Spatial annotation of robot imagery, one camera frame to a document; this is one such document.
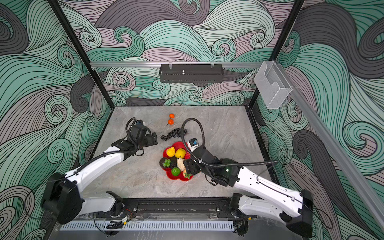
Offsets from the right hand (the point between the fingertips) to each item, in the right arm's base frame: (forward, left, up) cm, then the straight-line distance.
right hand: (189, 160), depth 70 cm
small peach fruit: (-3, +2, -12) cm, 13 cm away
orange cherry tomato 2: (+38, +15, -18) cm, 45 cm away
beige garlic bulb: (+3, +5, -13) cm, 15 cm away
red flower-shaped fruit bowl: (+18, +8, -18) cm, 26 cm away
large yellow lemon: (+10, +6, -13) cm, 18 cm away
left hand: (+17, +23, -5) cm, 29 cm away
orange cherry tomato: (+44, +15, -18) cm, 49 cm away
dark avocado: (+5, +10, -14) cm, 18 cm away
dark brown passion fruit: (+4, +16, -10) cm, 19 cm away
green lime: (-1, +8, -13) cm, 15 cm away
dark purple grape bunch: (+25, +11, -15) cm, 31 cm away
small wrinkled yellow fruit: (+11, +11, -13) cm, 21 cm away
